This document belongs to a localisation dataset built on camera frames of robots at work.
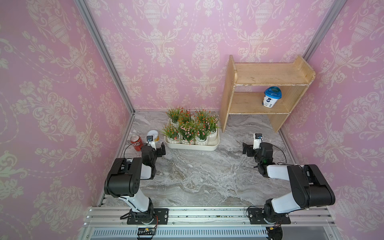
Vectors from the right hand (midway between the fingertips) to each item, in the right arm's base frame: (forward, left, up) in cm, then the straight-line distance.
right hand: (252, 142), depth 94 cm
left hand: (+3, +61, 0) cm, 61 cm away
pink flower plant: (+5, +31, +8) cm, 33 cm away
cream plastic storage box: (0, +25, -2) cm, 25 cm away
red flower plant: (+5, +50, +8) cm, 51 cm away
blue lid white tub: (+18, -11, +23) cm, 31 cm away
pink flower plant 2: (+8, +25, +9) cm, 28 cm away
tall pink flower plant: (+4, +40, +9) cm, 41 cm away
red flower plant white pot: (+19, +41, +7) cm, 46 cm away
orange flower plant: (+20, +30, +5) cm, 37 cm away
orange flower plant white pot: (+23, +50, +6) cm, 55 cm away
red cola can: (+2, +72, +3) cm, 72 cm away
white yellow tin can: (+10, +62, -1) cm, 63 cm away
